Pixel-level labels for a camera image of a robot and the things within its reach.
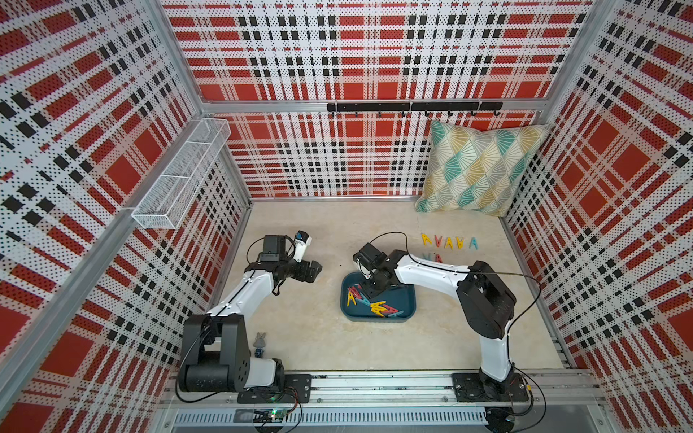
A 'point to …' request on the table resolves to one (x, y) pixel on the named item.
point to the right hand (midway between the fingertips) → (374, 287)
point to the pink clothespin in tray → (355, 290)
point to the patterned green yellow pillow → (475, 170)
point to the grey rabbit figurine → (259, 344)
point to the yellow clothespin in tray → (378, 308)
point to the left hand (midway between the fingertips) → (312, 263)
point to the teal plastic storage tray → (401, 297)
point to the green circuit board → (272, 415)
